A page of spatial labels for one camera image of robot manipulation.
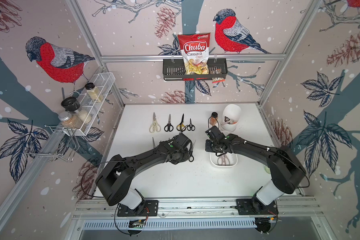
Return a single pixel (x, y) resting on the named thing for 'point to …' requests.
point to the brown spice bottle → (214, 119)
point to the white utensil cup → (231, 114)
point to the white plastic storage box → (233, 157)
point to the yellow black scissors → (181, 126)
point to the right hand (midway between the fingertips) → (206, 146)
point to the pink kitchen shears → (223, 160)
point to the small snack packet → (217, 79)
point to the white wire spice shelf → (90, 98)
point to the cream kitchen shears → (155, 126)
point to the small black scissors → (191, 126)
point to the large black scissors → (169, 126)
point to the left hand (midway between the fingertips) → (189, 155)
